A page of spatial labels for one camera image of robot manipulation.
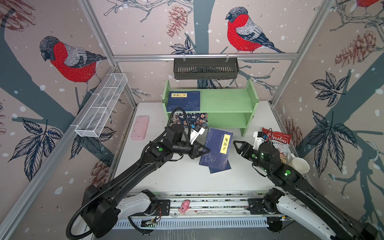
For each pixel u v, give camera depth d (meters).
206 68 1.04
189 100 0.82
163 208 0.73
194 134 0.64
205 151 0.67
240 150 0.66
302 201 0.49
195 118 0.93
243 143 0.67
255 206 0.73
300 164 0.78
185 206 0.73
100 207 0.38
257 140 0.67
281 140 0.92
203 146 0.67
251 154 0.64
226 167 0.68
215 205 0.76
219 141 0.68
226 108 0.81
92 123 0.70
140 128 1.06
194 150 0.60
